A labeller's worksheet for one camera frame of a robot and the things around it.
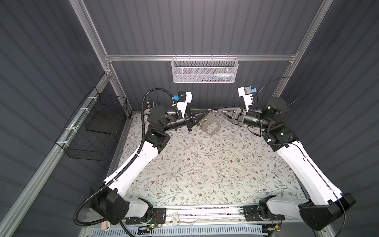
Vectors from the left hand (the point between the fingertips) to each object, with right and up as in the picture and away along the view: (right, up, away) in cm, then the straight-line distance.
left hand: (210, 112), depth 57 cm
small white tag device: (-15, -51, +15) cm, 56 cm away
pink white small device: (-48, -53, +12) cm, 72 cm away
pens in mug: (-39, +9, +49) cm, 64 cm away
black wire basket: (-58, -9, +16) cm, 61 cm away
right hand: (+4, -1, 0) cm, 4 cm away
